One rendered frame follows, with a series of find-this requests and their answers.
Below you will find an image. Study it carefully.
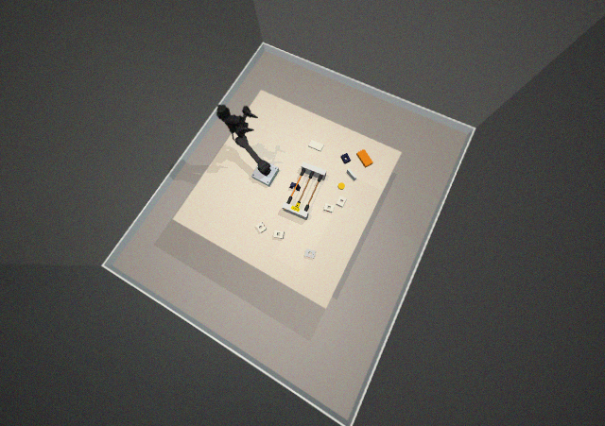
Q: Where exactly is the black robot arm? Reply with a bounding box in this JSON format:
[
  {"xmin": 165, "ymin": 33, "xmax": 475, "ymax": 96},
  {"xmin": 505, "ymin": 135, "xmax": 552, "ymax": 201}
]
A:
[{"xmin": 216, "ymin": 105, "xmax": 271, "ymax": 177}]

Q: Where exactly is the grey flat bar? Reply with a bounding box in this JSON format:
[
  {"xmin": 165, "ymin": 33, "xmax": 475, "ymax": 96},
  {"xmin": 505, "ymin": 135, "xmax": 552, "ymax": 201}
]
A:
[{"xmin": 346, "ymin": 168, "xmax": 356, "ymax": 181}]

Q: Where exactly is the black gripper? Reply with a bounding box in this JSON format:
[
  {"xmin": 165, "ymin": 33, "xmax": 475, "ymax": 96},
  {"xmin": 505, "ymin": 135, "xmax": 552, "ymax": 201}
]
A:
[{"xmin": 231, "ymin": 106, "xmax": 258, "ymax": 138}]

